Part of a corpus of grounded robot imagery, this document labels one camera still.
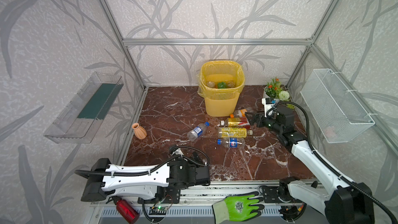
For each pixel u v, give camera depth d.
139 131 0.87
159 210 0.72
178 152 0.65
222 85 0.99
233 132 0.89
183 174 0.50
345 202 0.40
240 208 0.69
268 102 0.69
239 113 1.01
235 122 0.93
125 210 0.67
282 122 0.61
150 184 0.46
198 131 0.91
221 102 0.92
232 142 0.86
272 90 0.99
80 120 0.65
